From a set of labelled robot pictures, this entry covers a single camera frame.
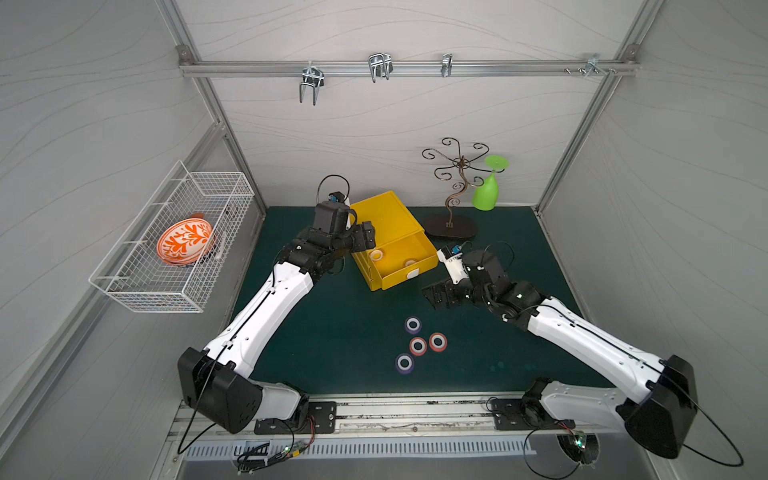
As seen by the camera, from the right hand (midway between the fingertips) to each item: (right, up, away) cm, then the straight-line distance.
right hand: (436, 281), depth 77 cm
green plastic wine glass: (+19, +26, +17) cm, 36 cm away
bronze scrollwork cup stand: (+14, +15, +37) cm, 42 cm away
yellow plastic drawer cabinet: (-9, +9, +7) cm, 14 cm away
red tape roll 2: (+2, -19, +9) cm, 21 cm away
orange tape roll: (-16, +6, +9) cm, 20 cm away
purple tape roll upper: (-5, -15, +12) cm, 20 cm away
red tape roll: (-4, -20, +8) cm, 22 cm away
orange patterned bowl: (-59, +11, -10) cm, 61 cm away
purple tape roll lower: (-8, -24, +5) cm, 26 cm away
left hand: (-19, +13, -1) cm, 23 cm away
